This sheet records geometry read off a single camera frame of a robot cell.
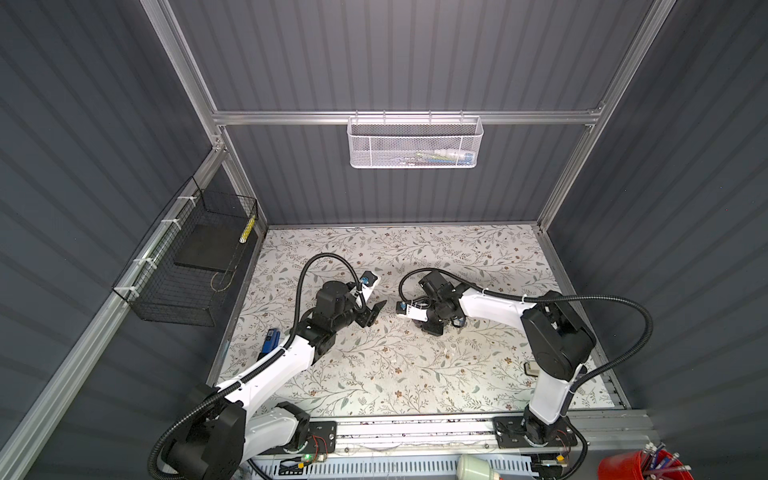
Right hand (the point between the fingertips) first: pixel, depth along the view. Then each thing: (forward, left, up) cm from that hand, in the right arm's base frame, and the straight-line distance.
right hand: (424, 322), depth 93 cm
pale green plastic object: (-38, -8, +7) cm, 39 cm away
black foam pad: (+8, +56, +29) cm, 63 cm away
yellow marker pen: (+12, +50, +28) cm, 59 cm away
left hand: (+1, +15, +16) cm, 21 cm away
